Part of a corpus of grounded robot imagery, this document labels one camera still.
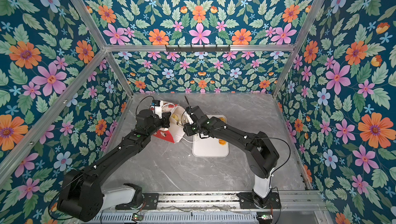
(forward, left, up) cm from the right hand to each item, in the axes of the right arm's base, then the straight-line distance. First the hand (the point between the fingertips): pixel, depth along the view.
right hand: (186, 126), depth 85 cm
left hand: (+5, +7, +10) cm, 13 cm away
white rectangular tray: (-7, -13, -11) cm, 19 cm away
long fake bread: (-3, -20, -12) cm, 24 cm away
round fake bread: (+13, +9, -8) cm, 18 cm away
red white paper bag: (+3, +8, -8) cm, 12 cm away
